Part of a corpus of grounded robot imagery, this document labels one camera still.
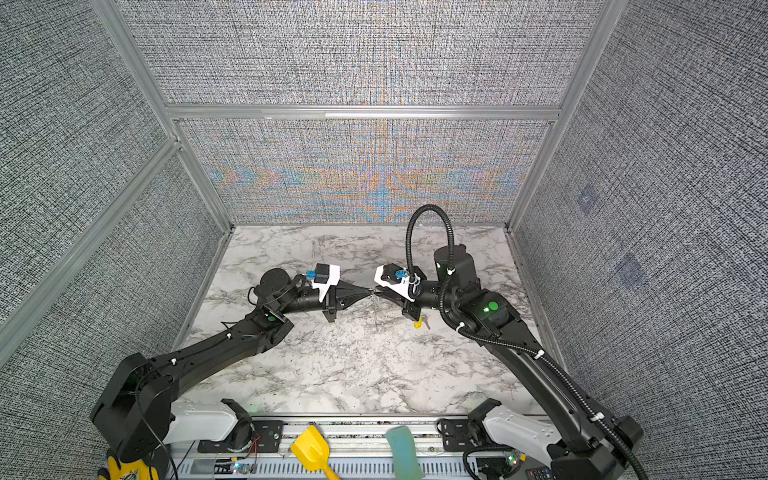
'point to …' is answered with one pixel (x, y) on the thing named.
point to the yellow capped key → (418, 324)
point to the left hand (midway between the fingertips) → (368, 292)
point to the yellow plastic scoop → (312, 450)
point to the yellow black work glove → (116, 471)
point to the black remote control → (542, 473)
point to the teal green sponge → (406, 462)
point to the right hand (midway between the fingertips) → (381, 283)
